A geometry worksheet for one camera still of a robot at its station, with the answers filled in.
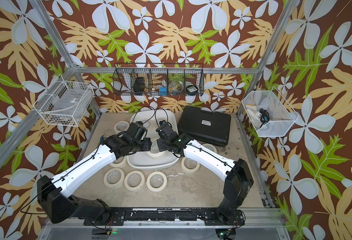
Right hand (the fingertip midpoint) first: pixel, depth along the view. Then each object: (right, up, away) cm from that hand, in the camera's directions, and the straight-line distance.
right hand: (161, 140), depth 82 cm
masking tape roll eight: (-28, -22, +5) cm, 36 cm away
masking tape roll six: (+17, -17, +11) cm, 26 cm away
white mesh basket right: (+62, +13, -7) cm, 64 cm away
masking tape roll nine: (-16, -23, +3) cm, 28 cm away
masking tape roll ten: (-1, -27, -1) cm, 27 cm away
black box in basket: (-17, +36, +19) cm, 44 cm away
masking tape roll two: (-33, +9, +30) cm, 45 cm away
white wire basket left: (-54, +21, +1) cm, 58 cm away
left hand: (-6, 0, -2) cm, 6 cm away
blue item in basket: (0, +30, +12) cm, 33 cm away
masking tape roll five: (0, +10, -11) cm, 15 cm away
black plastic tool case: (+29, +8, +23) cm, 38 cm away
